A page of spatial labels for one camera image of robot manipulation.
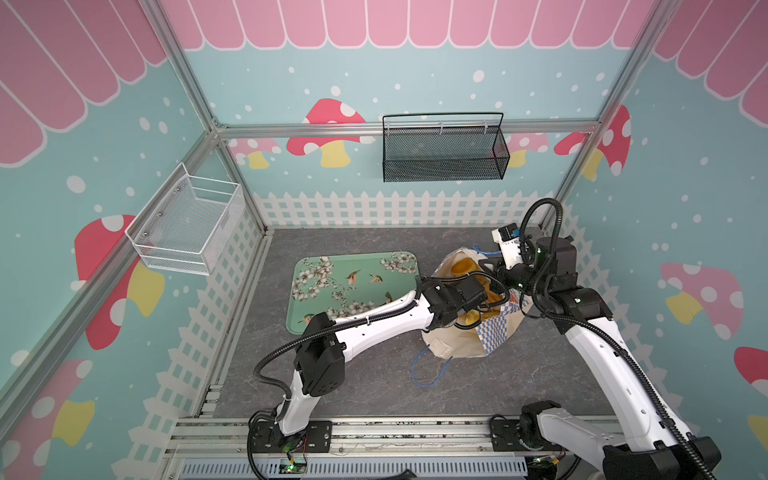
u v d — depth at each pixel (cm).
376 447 74
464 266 92
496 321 81
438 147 94
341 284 103
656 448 37
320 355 46
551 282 53
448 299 55
